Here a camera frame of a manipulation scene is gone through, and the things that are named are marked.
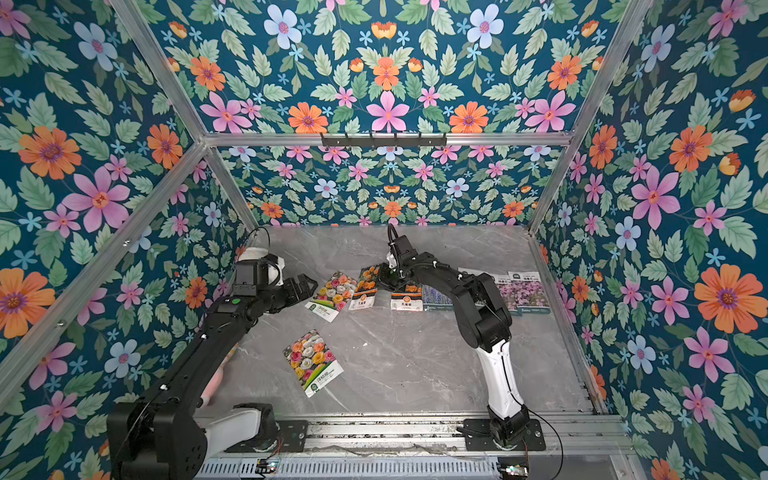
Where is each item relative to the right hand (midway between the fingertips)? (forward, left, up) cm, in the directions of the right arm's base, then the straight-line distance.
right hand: (382, 277), depth 97 cm
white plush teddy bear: (-2, +37, +14) cm, 39 cm away
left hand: (-11, +19, +10) cm, 24 cm away
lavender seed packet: (-4, -18, -7) cm, 20 cm away
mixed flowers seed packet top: (-4, +17, -6) cm, 19 cm away
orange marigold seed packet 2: (-4, -9, -6) cm, 11 cm away
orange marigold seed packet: (-2, +5, -4) cm, 7 cm away
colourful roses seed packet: (-26, +18, -7) cm, 33 cm away
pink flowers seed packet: (-2, -48, -6) cm, 49 cm away
